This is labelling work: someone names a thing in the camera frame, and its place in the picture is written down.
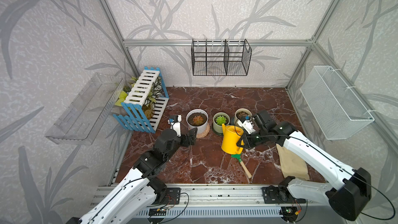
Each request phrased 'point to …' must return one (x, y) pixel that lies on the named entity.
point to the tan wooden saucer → (202, 135)
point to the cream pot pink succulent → (241, 114)
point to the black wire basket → (221, 57)
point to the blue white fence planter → (143, 107)
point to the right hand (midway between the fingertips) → (237, 142)
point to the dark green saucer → (218, 134)
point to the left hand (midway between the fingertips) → (189, 128)
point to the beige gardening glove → (291, 165)
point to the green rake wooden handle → (238, 156)
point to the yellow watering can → (231, 135)
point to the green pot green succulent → (219, 118)
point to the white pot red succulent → (197, 118)
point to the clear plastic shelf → (81, 122)
